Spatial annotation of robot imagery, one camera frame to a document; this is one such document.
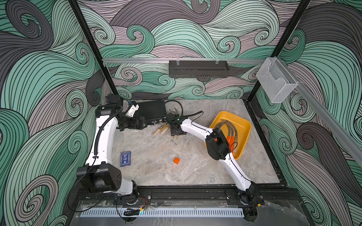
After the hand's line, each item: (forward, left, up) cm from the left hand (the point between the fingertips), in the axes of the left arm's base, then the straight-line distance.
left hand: (137, 123), depth 76 cm
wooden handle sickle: (+11, -13, -23) cm, 28 cm away
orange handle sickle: (+8, -62, -23) cm, 66 cm away
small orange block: (-11, -22, -25) cm, 35 cm away
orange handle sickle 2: (+15, -52, -24) cm, 59 cm away
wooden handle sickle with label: (+12, -10, -22) cm, 27 cm away
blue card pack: (-11, +10, -22) cm, 27 cm away
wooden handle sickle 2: (+6, -64, -23) cm, 68 cm away
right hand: (+9, -21, -24) cm, 33 cm away
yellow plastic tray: (+12, -70, -22) cm, 75 cm away
